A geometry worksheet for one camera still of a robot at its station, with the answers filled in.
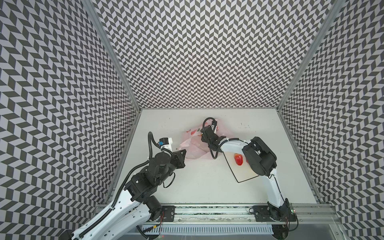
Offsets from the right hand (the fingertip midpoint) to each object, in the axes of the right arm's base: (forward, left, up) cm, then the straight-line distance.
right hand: (207, 136), depth 102 cm
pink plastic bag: (-9, +10, +3) cm, 14 cm away
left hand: (-23, +11, +22) cm, 34 cm away
